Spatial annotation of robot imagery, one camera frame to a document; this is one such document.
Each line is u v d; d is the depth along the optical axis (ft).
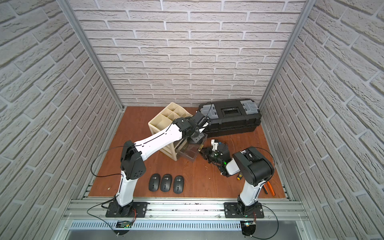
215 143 2.88
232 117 3.02
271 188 2.60
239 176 2.73
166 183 2.66
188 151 3.04
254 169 1.61
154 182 2.66
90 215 2.17
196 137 2.49
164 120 2.61
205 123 2.25
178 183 2.64
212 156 2.66
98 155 3.19
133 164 1.57
